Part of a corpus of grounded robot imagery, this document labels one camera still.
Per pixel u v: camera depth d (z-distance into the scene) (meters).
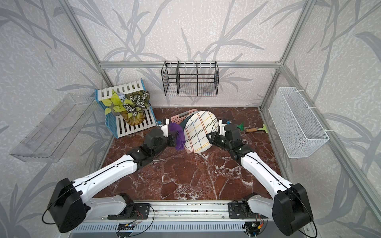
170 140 0.68
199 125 0.86
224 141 0.68
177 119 1.07
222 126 0.74
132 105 0.88
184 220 0.71
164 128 0.69
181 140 0.77
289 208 0.40
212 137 0.71
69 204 0.38
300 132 0.62
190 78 1.05
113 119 1.09
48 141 0.65
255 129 1.05
